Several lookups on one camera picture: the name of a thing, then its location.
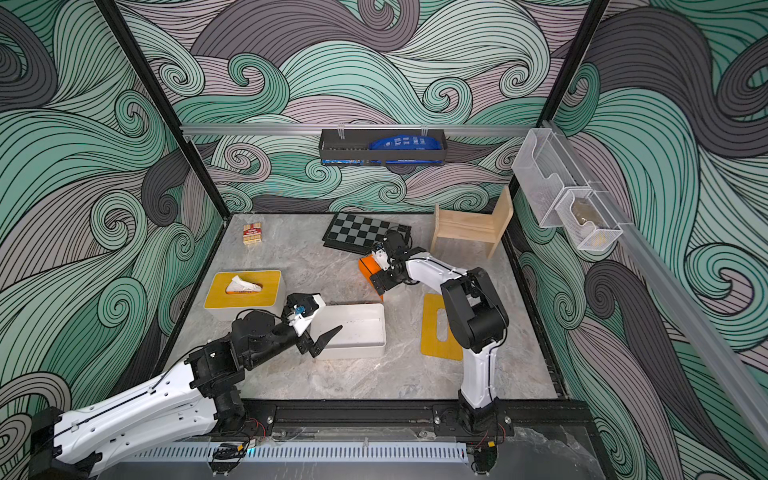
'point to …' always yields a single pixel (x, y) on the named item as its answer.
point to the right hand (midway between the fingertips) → (393, 277)
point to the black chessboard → (358, 233)
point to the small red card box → (252, 233)
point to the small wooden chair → (474, 226)
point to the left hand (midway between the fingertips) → (327, 305)
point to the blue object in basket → (407, 142)
